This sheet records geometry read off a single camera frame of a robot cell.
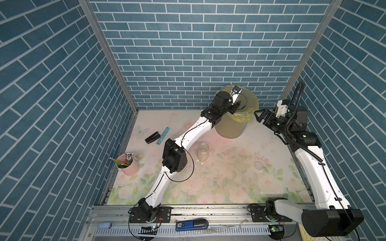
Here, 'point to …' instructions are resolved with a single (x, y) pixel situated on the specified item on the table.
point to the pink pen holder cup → (128, 164)
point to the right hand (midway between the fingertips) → (262, 115)
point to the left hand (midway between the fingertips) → (240, 99)
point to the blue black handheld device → (194, 224)
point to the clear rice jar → (203, 151)
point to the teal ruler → (163, 135)
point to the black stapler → (153, 137)
